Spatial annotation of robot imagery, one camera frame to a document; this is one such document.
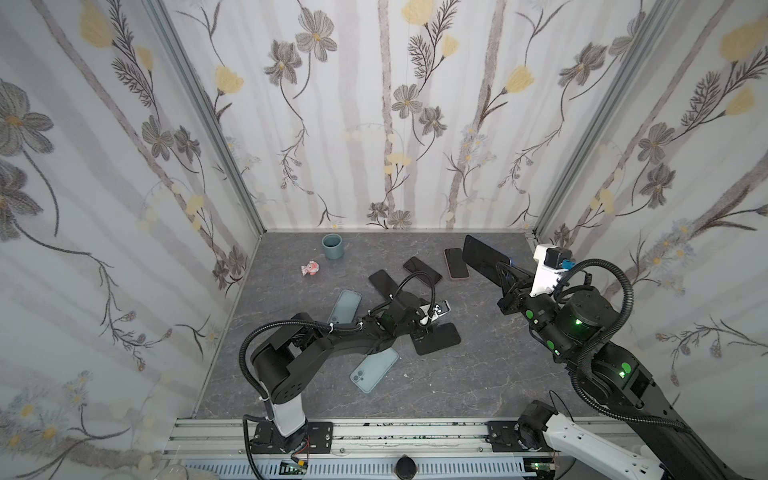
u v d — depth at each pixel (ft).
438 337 3.03
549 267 1.58
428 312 2.42
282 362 1.57
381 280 3.48
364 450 2.40
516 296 1.65
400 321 2.24
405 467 2.04
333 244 3.56
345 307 3.25
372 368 2.82
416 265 3.74
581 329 1.33
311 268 3.43
